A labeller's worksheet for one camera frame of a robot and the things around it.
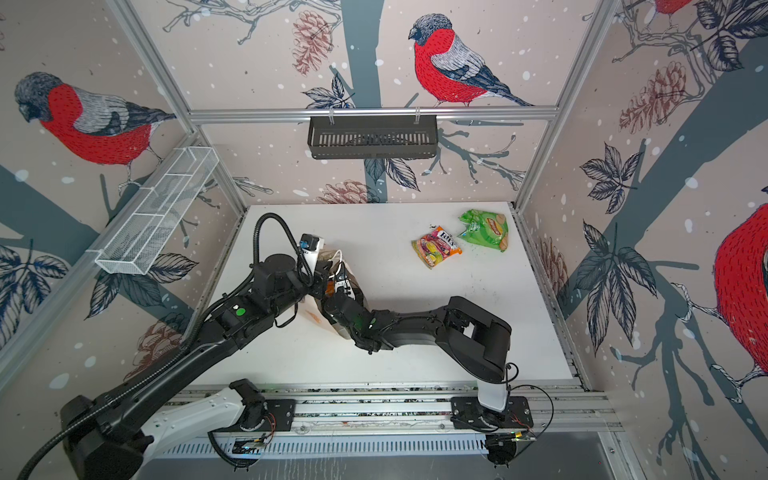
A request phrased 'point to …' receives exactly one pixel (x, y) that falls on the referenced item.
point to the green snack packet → (486, 229)
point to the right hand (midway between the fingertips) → (329, 297)
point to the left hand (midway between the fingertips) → (330, 263)
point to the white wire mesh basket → (148, 228)
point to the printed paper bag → (313, 308)
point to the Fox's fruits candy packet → (435, 247)
